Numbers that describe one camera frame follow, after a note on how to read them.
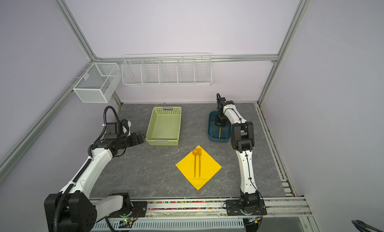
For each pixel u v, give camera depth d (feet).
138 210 2.42
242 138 2.14
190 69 3.46
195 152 3.07
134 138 2.44
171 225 5.18
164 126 3.62
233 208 2.40
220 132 3.36
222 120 3.02
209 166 2.93
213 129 3.53
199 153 3.08
